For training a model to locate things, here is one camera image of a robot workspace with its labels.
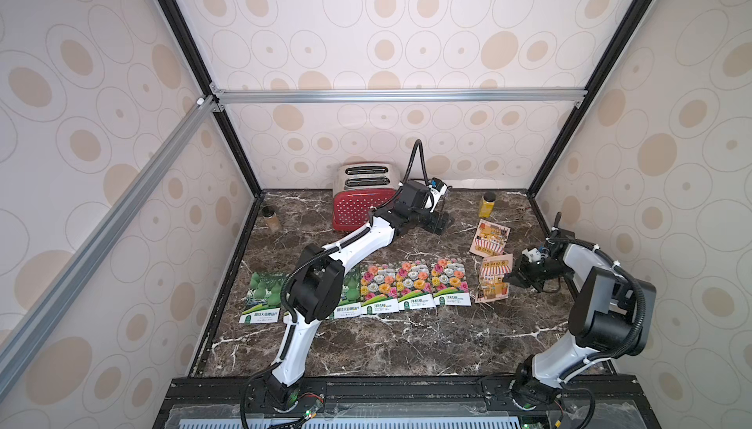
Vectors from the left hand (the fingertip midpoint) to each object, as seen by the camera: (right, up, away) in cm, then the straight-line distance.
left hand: (453, 213), depth 87 cm
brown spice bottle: (-61, 0, +15) cm, 62 cm away
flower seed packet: (-22, -24, +6) cm, 33 cm away
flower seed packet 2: (+1, -23, +8) cm, 24 cm away
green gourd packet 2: (-31, -27, +3) cm, 42 cm away
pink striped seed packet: (+18, -9, +19) cm, 28 cm away
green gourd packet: (-58, -26, +3) cm, 63 cm away
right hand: (+20, -20, +2) cm, 29 cm away
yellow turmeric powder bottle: (+17, +3, +20) cm, 26 cm away
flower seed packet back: (-11, -23, +8) cm, 27 cm away
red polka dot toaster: (-29, +9, +8) cm, 31 cm away
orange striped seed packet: (+13, -22, +4) cm, 26 cm away
